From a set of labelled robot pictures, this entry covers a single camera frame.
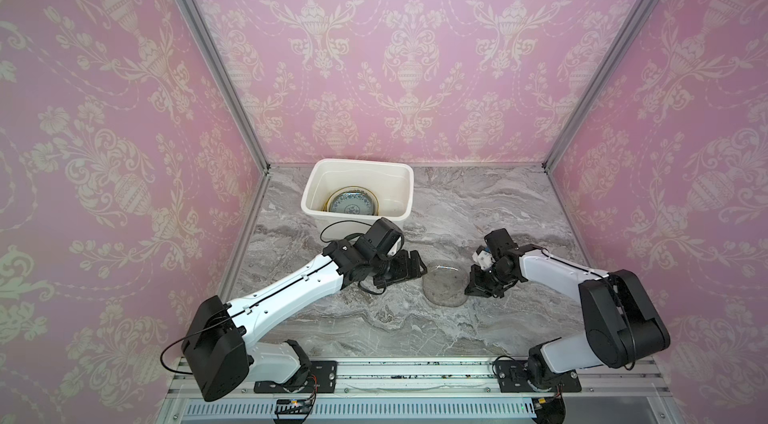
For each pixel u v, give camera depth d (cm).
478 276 80
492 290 77
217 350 40
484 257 86
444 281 90
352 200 103
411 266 68
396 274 66
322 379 76
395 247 62
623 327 44
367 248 59
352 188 105
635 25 80
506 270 67
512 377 73
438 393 73
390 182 101
